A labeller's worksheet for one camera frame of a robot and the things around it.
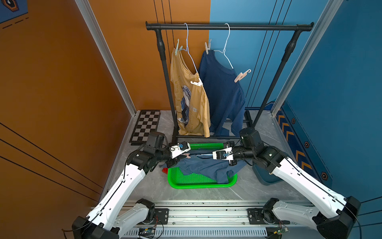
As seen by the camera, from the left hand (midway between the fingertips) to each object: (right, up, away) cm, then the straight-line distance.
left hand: (183, 150), depth 74 cm
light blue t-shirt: (+10, -9, +9) cm, 16 cm away
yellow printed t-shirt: (+4, +22, +5) cm, 23 cm away
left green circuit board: (-18, -39, -3) cm, 43 cm away
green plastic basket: (-5, -18, +11) cm, 21 cm away
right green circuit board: (+46, -37, -5) cm, 60 cm away
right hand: (+15, +1, -5) cm, 16 cm away
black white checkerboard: (-30, +15, +35) cm, 48 cm away
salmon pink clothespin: (+2, -3, -1) cm, 4 cm away
